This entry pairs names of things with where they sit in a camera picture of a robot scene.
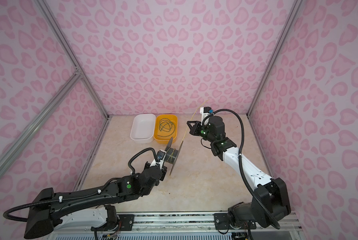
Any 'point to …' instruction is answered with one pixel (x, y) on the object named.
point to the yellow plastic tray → (165, 140)
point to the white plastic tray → (143, 128)
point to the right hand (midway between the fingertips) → (188, 120)
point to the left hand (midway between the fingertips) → (164, 159)
